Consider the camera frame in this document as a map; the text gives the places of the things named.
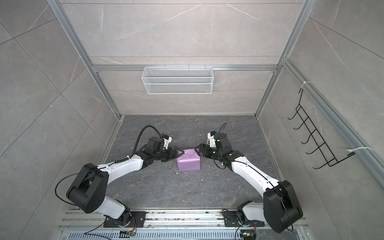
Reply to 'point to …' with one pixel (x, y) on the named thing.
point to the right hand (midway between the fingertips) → (199, 149)
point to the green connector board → (247, 234)
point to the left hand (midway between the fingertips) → (180, 151)
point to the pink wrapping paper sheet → (189, 161)
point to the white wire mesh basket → (178, 80)
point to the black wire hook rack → (315, 136)
